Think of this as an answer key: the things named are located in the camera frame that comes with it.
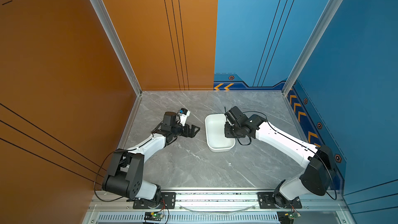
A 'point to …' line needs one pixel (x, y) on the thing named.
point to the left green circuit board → (157, 215)
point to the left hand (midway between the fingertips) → (193, 125)
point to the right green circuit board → (287, 217)
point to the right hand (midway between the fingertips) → (225, 133)
